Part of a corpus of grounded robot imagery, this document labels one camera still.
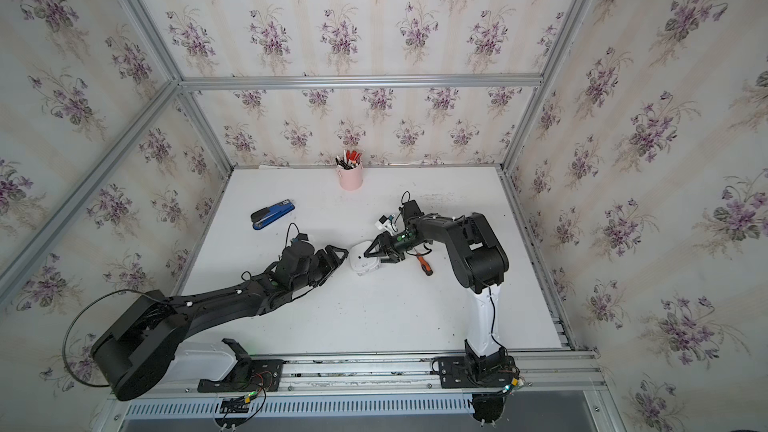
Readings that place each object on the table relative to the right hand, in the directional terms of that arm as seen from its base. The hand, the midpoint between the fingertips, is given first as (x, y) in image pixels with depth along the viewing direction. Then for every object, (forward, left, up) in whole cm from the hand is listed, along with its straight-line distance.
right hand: (373, 259), depth 91 cm
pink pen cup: (+33, +10, +1) cm, 35 cm away
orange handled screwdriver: (-1, -16, -1) cm, 16 cm away
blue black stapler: (+16, +39, 0) cm, 42 cm away
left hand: (-3, +7, +5) cm, 9 cm away
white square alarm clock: (-2, +4, +1) cm, 5 cm away
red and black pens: (+38, +11, +6) cm, 40 cm away
